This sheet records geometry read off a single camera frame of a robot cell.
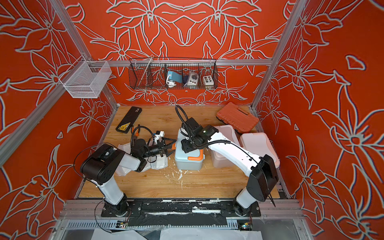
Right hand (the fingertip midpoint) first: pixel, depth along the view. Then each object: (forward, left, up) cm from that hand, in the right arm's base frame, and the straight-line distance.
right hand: (182, 147), depth 77 cm
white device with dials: (+39, -5, +16) cm, 42 cm away
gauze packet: (-2, +15, -14) cm, 21 cm away
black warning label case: (+33, +44, -16) cm, 57 cm away
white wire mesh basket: (+39, +62, +16) cm, 75 cm away
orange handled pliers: (+21, +34, -16) cm, 43 cm away
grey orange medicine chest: (-6, -5, -3) cm, 8 cm away
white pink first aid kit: (+4, -42, -2) cm, 42 cm away
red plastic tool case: (+30, -40, -11) cm, 51 cm away
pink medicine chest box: (-4, -19, -5) cm, 20 cm away
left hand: (+2, +3, -2) cm, 4 cm away
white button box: (+42, -15, +13) cm, 47 cm away
